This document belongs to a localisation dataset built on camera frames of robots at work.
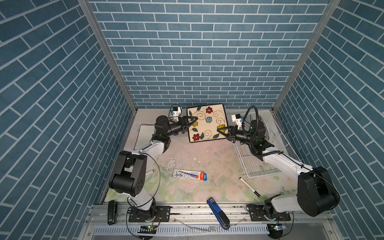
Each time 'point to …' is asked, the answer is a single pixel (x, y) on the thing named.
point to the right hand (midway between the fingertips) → (216, 129)
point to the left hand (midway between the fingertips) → (197, 121)
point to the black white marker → (250, 187)
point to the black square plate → (210, 118)
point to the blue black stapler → (220, 214)
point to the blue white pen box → (189, 174)
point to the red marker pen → (149, 172)
